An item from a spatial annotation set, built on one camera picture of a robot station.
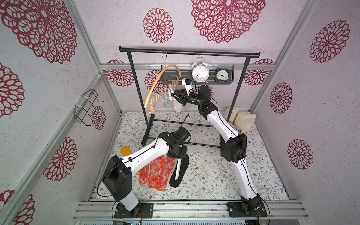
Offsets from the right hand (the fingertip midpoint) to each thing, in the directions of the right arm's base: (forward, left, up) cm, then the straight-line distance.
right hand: (171, 91), depth 80 cm
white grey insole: (+9, -3, -20) cm, 22 cm away
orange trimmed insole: (-32, +11, -35) cm, 49 cm away
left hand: (-28, -6, -25) cm, 38 cm away
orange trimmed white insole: (-30, +3, -37) cm, 48 cm away
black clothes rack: (+13, +22, -36) cm, 44 cm away
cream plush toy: (+4, -51, -30) cm, 59 cm away
